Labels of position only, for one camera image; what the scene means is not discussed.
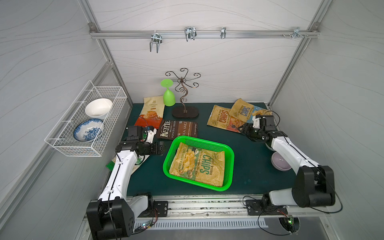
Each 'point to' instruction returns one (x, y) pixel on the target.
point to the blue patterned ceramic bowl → (87, 130)
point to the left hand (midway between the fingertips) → (158, 147)
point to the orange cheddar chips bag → (152, 112)
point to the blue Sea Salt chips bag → (255, 108)
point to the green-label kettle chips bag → (202, 165)
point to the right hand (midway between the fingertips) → (241, 129)
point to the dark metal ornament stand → (184, 86)
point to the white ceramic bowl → (99, 108)
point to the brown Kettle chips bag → (170, 129)
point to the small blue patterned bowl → (269, 147)
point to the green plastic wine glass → (168, 97)
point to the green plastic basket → (229, 160)
